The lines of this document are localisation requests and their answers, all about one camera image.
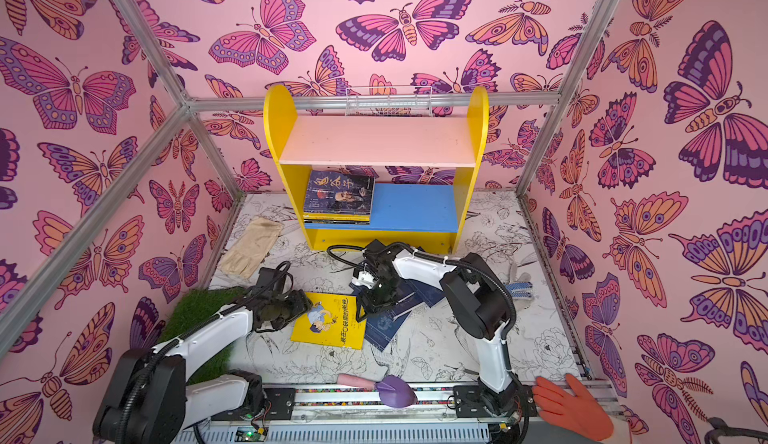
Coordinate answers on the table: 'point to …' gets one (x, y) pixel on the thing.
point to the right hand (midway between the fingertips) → (365, 313)
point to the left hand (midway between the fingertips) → (308, 304)
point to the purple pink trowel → (393, 390)
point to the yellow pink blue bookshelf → (423, 171)
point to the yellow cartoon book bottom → (332, 320)
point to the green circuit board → (249, 434)
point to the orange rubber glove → (574, 406)
